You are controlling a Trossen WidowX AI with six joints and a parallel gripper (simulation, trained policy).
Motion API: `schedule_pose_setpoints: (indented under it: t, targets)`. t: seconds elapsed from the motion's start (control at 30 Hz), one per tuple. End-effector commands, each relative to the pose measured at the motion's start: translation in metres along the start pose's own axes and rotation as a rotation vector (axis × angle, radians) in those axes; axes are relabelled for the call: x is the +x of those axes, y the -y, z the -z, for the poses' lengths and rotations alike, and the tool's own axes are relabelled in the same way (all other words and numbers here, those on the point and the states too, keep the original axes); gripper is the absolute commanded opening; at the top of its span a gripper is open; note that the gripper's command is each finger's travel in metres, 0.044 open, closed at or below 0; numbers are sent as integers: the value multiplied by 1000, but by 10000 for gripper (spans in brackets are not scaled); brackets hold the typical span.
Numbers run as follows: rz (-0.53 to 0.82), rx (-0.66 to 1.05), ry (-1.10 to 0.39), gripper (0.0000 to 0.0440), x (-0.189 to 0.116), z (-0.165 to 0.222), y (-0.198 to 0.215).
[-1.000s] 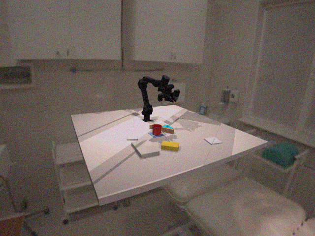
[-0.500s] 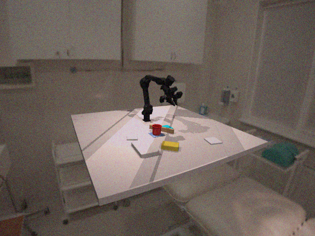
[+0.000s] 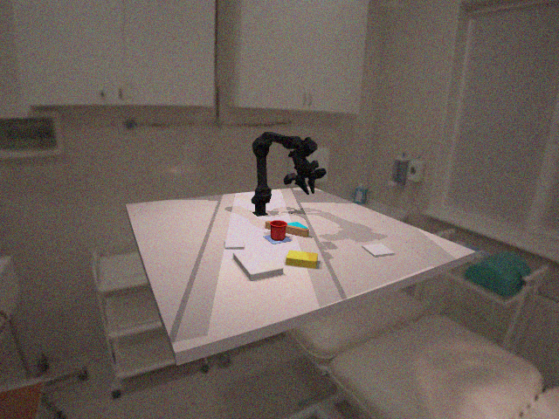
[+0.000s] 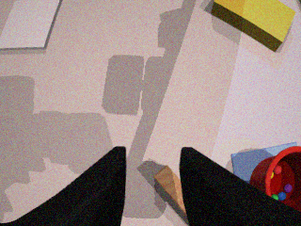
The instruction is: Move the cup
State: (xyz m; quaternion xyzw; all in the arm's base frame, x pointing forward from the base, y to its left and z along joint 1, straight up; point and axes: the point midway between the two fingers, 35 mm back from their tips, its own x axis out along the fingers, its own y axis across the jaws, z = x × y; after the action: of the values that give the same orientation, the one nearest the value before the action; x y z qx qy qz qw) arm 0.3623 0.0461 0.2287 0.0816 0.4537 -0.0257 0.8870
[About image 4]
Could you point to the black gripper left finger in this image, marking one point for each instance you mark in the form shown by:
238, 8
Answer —
95, 198

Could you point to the yellow rectangular block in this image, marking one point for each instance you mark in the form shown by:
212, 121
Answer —
267, 21

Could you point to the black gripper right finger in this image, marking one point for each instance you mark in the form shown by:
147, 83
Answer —
213, 196

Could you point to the purple marble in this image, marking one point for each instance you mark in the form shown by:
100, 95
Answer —
288, 188

